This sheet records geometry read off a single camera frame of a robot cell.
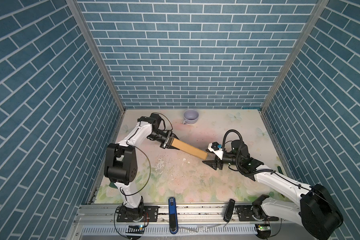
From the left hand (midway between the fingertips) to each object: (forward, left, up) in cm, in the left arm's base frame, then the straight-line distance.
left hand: (181, 141), depth 79 cm
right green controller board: (-37, -41, -22) cm, 60 cm away
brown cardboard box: (-6, -3, +3) cm, 7 cm away
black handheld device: (-29, -24, -16) cm, 41 cm away
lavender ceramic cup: (+33, -7, -16) cm, 37 cm away
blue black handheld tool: (-34, +4, -16) cm, 38 cm away
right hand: (-6, -12, -3) cm, 14 cm away
